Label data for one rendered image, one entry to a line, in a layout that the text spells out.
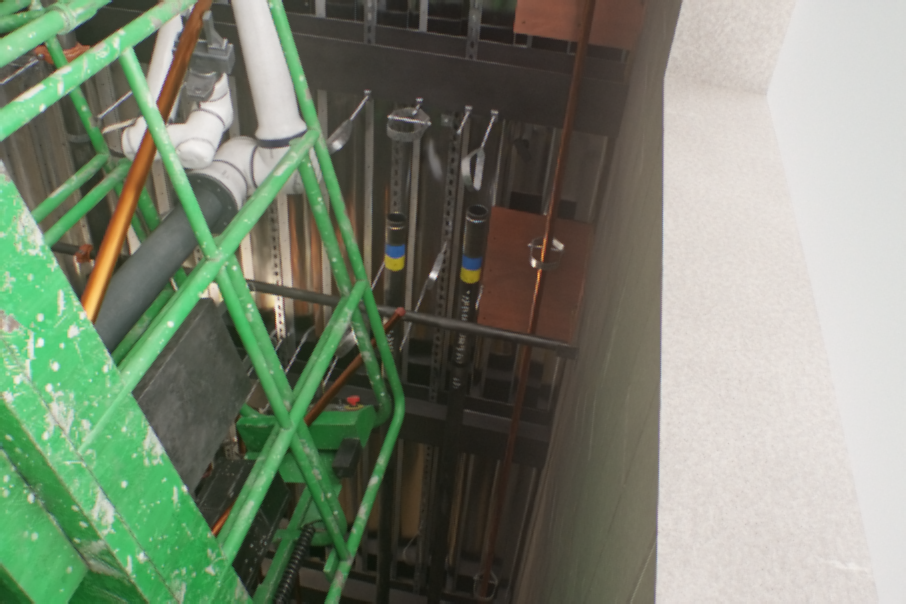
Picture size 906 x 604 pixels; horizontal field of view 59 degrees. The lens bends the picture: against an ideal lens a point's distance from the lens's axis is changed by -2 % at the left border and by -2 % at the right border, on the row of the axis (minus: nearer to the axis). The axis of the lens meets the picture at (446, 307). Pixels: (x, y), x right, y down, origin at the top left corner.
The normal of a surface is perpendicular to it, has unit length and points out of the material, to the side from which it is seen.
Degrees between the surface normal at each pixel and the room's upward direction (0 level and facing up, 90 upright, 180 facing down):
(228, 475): 90
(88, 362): 90
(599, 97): 180
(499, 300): 180
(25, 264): 90
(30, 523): 90
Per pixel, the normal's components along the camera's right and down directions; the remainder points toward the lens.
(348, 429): -0.22, 0.61
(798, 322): 0.07, -0.77
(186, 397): 0.95, -0.04
